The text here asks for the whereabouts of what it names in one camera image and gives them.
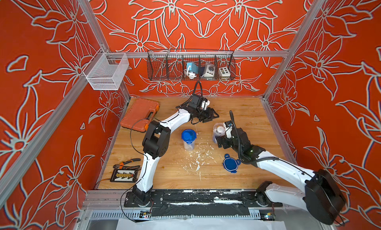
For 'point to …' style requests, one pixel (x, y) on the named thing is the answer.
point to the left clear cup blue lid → (189, 136)
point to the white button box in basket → (224, 72)
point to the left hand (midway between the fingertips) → (217, 116)
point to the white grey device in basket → (209, 70)
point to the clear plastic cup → (219, 129)
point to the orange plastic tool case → (139, 115)
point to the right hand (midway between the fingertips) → (219, 134)
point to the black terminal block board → (124, 175)
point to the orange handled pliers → (120, 165)
